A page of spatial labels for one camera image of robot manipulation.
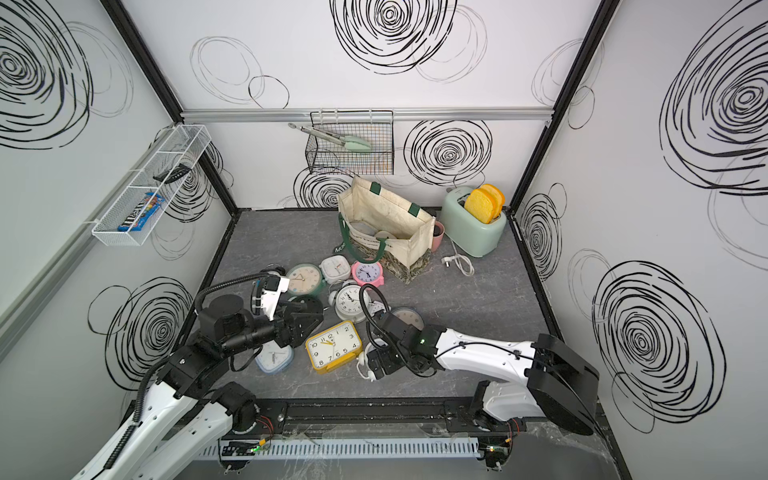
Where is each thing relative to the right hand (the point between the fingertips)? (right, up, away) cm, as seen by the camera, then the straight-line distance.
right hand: (382, 359), depth 80 cm
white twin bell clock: (-11, +13, +11) cm, 20 cm away
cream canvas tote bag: (-2, +37, +31) cm, 48 cm away
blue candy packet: (-56, +40, -8) cm, 69 cm away
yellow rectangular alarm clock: (-13, +2, +3) cm, 14 cm away
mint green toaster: (+29, +34, +19) cm, 48 cm away
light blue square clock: (-8, +37, +35) cm, 51 cm away
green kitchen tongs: (-10, +63, +13) cm, 65 cm away
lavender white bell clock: (-5, -1, +1) cm, 5 cm away
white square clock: (-16, +22, +19) cm, 34 cm away
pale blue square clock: (-30, 0, +1) cm, 30 cm away
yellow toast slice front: (+31, +44, +16) cm, 56 cm away
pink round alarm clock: (-5, +21, +19) cm, 29 cm away
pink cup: (+19, +35, +19) cm, 44 cm away
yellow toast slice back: (+36, +46, +14) cm, 60 cm away
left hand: (-16, +15, -12) cm, 25 cm away
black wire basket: (-21, +63, +28) cm, 72 cm away
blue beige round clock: (+8, +9, +9) cm, 15 cm away
